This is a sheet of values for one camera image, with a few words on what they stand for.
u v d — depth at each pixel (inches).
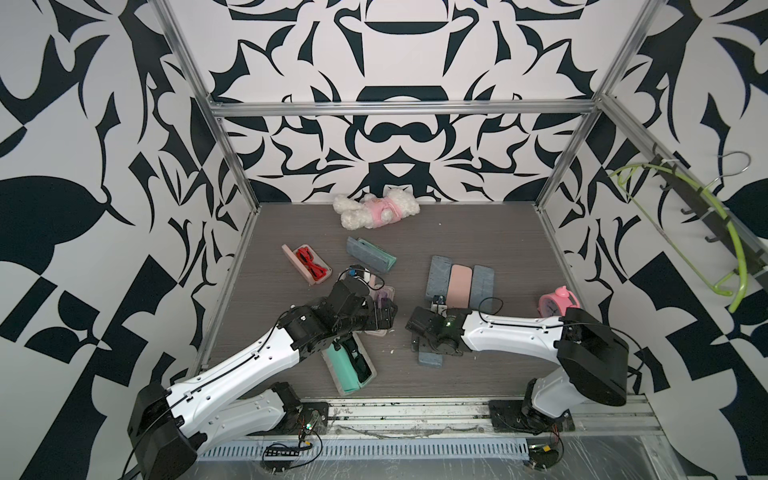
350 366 31.7
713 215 23.1
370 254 38.4
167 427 15.2
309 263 40.1
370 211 41.6
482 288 37.0
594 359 17.1
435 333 25.4
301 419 28.7
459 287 37.2
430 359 31.9
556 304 33.3
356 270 27.0
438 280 38.0
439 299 36.8
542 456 27.6
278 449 28.6
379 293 37.0
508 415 29.3
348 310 22.2
